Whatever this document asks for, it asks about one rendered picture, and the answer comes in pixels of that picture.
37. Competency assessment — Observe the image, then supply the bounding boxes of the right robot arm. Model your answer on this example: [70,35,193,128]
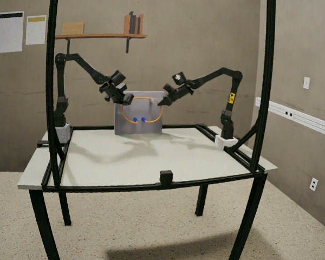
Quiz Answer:
[163,67,243,140]

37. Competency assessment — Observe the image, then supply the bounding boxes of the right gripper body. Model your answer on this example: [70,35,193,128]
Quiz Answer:
[163,88,183,106]

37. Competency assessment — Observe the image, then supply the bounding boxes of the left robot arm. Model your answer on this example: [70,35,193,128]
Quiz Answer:
[54,53,127,127]

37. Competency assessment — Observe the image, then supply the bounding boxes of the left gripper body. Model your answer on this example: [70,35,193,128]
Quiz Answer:
[105,87,134,105]

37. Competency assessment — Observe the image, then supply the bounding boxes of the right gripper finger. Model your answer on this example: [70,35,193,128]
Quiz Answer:
[158,99,167,106]

